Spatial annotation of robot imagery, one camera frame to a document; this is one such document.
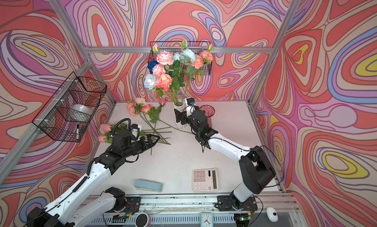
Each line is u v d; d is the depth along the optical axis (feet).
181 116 2.34
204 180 2.62
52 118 2.19
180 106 2.83
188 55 2.12
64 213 1.31
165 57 2.03
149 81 2.22
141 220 2.15
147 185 2.52
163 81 2.14
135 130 2.31
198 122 1.97
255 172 1.45
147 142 2.23
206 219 2.23
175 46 2.97
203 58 2.45
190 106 2.18
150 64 2.36
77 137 2.29
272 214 2.26
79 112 2.30
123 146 1.92
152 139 2.27
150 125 3.43
